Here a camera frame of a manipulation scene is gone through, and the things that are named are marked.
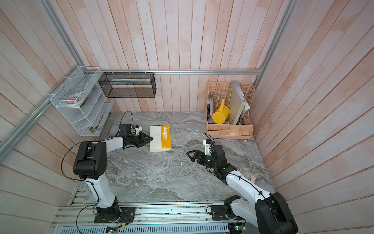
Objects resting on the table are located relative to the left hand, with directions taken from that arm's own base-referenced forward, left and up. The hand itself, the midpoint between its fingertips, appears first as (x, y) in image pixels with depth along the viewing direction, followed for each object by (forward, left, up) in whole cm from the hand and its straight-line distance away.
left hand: (152, 139), depth 96 cm
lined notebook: (+2, -6, -2) cm, 7 cm away
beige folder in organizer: (+11, -54, +21) cm, 59 cm away
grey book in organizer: (+16, -39, +12) cm, 44 cm away
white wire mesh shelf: (-1, +31, +22) cm, 38 cm away
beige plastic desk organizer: (+36, -50, +14) cm, 63 cm away
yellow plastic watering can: (+12, -46, +11) cm, 48 cm away
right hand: (-14, -26, +6) cm, 30 cm away
